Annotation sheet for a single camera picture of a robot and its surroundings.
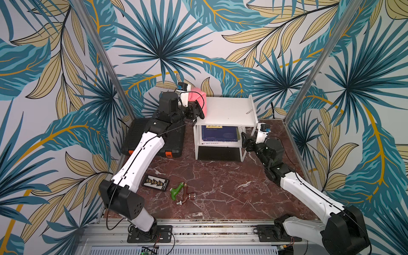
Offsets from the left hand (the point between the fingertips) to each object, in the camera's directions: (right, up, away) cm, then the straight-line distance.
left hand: (196, 104), depth 72 cm
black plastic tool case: (-16, -15, +29) cm, 36 cm away
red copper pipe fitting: (-3, -45, +10) cm, 47 cm away
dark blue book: (+10, -13, +15) cm, 22 cm away
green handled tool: (-13, -45, +14) cm, 49 cm away
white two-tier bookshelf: (+14, -7, +2) cm, 15 cm away
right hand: (+26, -12, +7) cm, 29 cm away
